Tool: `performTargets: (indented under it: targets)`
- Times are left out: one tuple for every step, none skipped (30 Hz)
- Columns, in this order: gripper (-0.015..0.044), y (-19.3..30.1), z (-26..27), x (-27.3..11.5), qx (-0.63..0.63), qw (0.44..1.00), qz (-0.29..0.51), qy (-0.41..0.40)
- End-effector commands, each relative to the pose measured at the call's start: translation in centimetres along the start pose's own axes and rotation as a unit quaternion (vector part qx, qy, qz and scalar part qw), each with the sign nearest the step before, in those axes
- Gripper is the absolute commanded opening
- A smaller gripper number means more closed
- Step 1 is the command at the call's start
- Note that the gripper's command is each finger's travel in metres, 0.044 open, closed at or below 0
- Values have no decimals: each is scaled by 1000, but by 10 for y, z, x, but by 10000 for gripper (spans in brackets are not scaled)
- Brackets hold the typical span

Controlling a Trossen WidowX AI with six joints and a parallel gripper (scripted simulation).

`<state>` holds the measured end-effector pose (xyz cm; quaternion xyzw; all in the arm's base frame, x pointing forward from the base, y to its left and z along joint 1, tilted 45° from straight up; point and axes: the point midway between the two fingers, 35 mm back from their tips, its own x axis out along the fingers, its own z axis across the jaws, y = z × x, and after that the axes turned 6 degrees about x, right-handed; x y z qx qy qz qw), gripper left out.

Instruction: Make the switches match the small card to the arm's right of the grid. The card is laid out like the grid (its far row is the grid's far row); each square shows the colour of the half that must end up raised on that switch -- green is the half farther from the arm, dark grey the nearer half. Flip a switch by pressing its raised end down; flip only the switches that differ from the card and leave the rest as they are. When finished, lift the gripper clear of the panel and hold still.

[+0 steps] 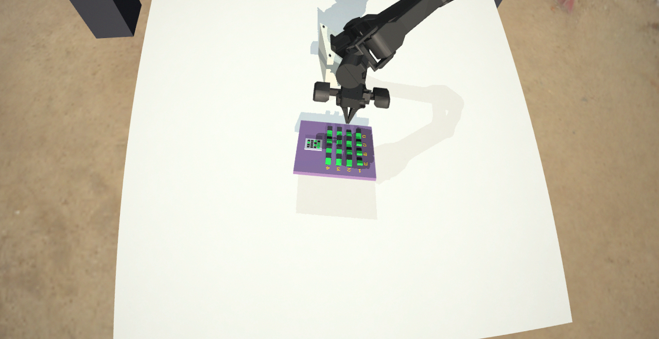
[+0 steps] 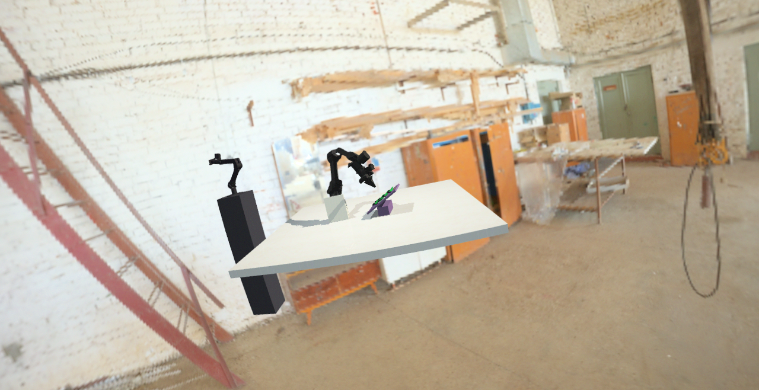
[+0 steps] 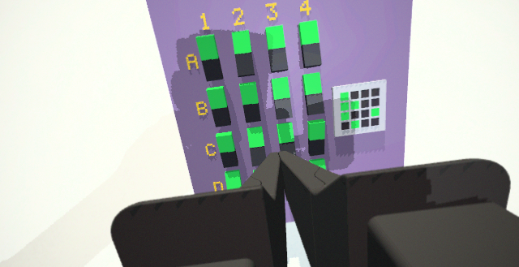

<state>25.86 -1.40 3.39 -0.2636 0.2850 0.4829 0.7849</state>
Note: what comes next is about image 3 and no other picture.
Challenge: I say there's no purple switch panel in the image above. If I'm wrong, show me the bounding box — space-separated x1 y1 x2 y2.
146 0 413 193

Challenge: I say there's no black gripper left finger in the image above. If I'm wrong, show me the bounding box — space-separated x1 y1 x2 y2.
110 152 288 267

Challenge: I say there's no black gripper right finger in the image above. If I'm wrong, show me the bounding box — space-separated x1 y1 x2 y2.
278 151 511 267

